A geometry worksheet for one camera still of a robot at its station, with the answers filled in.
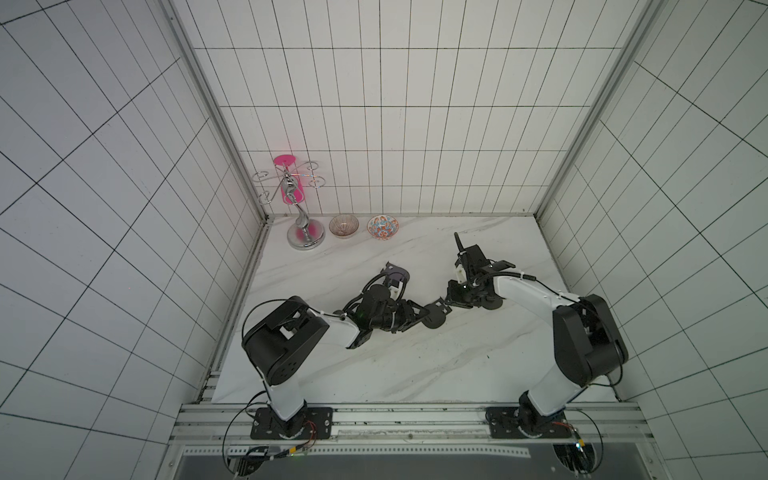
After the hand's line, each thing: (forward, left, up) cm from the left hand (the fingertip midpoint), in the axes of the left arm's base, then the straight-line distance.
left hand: (423, 318), depth 85 cm
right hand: (+9, -9, -2) cm, 13 cm away
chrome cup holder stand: (+37, +43, -6) cm, 57 cm away
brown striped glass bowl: (+40, +28, -4) cm, 49 cm away
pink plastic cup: (+47, +46, +20) cm, 68 cm away
